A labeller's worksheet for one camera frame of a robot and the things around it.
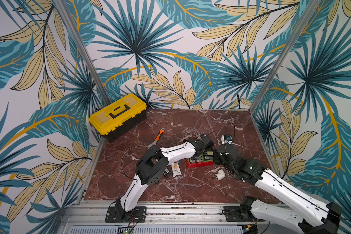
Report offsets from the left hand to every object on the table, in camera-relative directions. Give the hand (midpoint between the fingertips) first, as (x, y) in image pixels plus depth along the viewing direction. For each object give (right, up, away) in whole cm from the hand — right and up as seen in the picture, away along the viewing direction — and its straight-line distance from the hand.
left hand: (191, 150), depth 93 cm
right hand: (+11, +3, -17) cm, 20 cm away
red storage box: (+4, -8, -1) cm, 9 cm away
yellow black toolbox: (-46, +21, -2) cm, 51 cm away
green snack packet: (+9, -4, -5) cm, 11 cm away
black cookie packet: (-16, -11, -7) cm, 20 cm away
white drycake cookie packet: (-9, -11, -5) cm, 15 cm away
